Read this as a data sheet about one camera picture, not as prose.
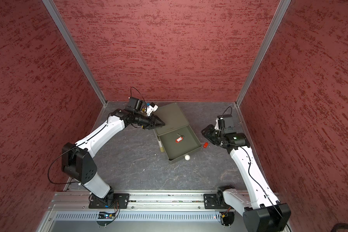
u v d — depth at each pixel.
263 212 0.36
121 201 0.74
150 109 0.76
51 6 0.71
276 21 0.76
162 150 0.91
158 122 0.77
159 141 0.83
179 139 0.81
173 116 0.84
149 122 0.71
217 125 0.60
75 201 0.76
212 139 0.65
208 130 0.66
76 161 0.48
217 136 0.62
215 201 0.73
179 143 0.81
